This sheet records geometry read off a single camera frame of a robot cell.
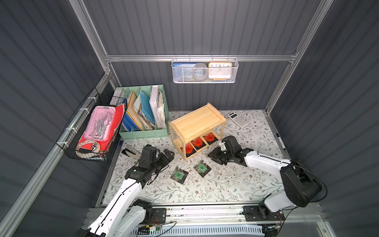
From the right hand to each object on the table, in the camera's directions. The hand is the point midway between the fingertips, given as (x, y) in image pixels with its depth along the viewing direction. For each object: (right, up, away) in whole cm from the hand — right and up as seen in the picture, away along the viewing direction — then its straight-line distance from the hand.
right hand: (211, 154), depth 87 cm
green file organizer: (-52, +37, +10) cm, 64 cm away
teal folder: (-41, +30, +6) cm, 51 cm away
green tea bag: (-19, -12, 0) cm, 23 cm away
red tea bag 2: (-8, +5, +12) cm, 15 cm away
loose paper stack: (-31, +27, +2) cm, 41 cm away
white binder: (-36, +32, +4) cm, 48 cm away
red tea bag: (-13, +1, +9) cm, 16 cm away
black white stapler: (-51, 0, +6) cm, 51 cm away
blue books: (-53, +19, +10) cm, 58 cm away
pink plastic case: (-57, +18, -15) cm, 62 cm away
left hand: (-25, 0, -7) cm, 26 cm away
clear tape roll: (-56, +7, -20) cm, 60 cm away
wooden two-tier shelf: (-11, +15, -4) cm, 19 cm away
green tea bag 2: (-5, -9, +2) cm, 10 cm away
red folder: (-50, +25, -9) cm, 57 cm away
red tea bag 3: (+1, +9, +15) cm, 17 cm away
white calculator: (+24, +23, +28) cm, 44 cm away
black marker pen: (+54, +6, +20) cm, 58 cm away
